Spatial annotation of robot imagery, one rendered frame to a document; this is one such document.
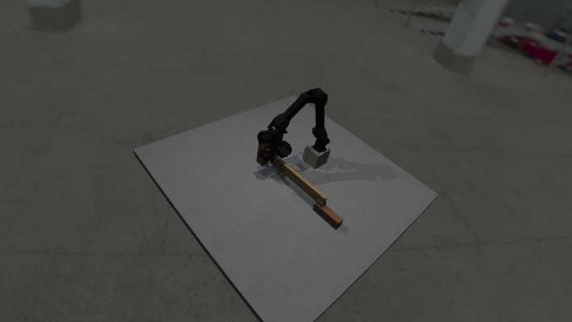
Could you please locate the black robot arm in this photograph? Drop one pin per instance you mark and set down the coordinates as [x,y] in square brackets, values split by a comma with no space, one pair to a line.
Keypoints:
[281,122]

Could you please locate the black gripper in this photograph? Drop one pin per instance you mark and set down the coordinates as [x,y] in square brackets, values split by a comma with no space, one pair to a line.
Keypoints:
[270,154]

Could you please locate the long brown wooden rail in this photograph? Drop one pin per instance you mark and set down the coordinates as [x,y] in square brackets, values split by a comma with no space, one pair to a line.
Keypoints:
[297,179]

